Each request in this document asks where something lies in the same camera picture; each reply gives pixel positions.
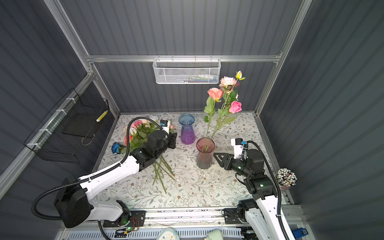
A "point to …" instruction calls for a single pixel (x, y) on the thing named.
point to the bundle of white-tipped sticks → (286, 178)
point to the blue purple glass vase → (187, 134)
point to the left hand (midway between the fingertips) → (173, 133)
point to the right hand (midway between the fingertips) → (218, 157)
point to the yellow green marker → (102, 116)
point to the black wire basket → (66, 132)
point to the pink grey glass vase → (204, 159)
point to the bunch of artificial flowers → (139, 129)
